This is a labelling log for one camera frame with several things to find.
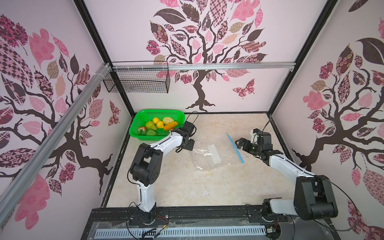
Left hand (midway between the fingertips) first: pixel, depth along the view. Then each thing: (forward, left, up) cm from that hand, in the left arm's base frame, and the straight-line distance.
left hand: (186, 146), depth 95 cm
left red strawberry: (+14, +32, 0) cm, 35 cm away
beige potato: (+23, +15, 0) cm, 28 cm away
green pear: (+18, +27, 0) cm, 33 cm away
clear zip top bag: (-2, -24, -5) cm, 24 cm away
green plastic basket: (+25, +36, +1) cm, 43 cm away
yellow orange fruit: (+23, +24, -1) cm, 34 cm away
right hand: (-1, -35, +6) cm, 35 cm away
